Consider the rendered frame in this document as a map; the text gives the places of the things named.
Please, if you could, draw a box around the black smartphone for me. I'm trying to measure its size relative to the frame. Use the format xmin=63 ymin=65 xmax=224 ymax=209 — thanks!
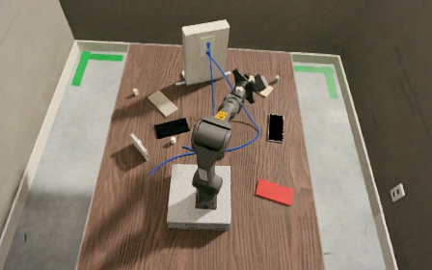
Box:
xmin=268 ymin=114 xmax=284 ymax=143

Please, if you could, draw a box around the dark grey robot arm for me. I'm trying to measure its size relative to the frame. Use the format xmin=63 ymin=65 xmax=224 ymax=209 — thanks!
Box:
xmin=191 ymin=74 xmax=269 ymax=210

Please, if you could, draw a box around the red rectangular block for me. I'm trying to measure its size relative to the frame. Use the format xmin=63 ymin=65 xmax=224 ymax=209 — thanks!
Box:
xmin=256 ymin=179 xmax=294 ymax=205

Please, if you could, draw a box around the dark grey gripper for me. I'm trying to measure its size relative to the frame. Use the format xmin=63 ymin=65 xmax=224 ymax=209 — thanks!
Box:
xmin=232 ymin=68 xmax=256 ymax=104

